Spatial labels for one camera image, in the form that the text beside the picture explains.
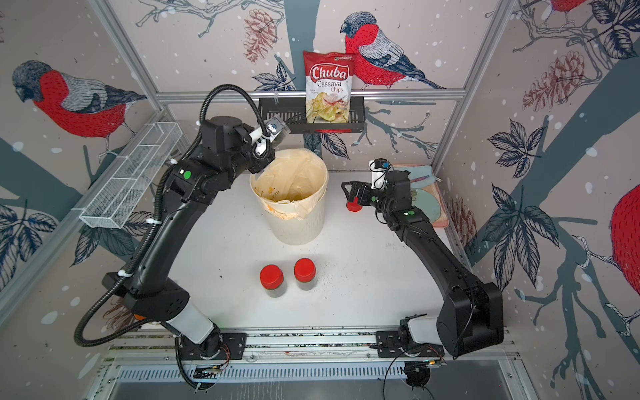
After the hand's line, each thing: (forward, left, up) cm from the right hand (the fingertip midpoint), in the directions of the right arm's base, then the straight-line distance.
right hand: (351, 184), depth 80 cm
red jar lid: (+11, -3, -26) cm, 29 cm away
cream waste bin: (-8, +16, -17) cm, 25 cm away
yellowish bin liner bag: (+9, +22, -11) cm, 26 cm away
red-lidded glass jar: (-26, +24, -15) cm, 39 cm away
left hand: (-1, +24, +21) cm, 32 cm away
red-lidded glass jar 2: (-23, +15, -17) cm, 32 cm away
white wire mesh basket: (-13, +70, +4) cm, 72 cm away
